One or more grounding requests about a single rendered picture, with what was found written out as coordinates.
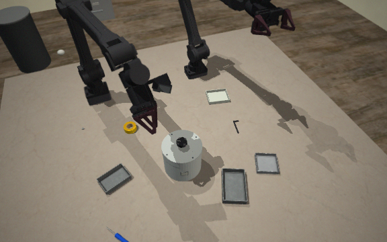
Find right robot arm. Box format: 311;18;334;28
55;0;172;104

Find grey cylindrical dispenser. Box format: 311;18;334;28
161;130;202;182

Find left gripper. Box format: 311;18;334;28
251;7;295;36

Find yellow roll of tape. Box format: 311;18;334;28
124;122;136;134

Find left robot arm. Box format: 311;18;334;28
178;0;276;77

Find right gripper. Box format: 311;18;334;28
126;86;158;134

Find shallow white tray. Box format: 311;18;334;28
206;89;230;105

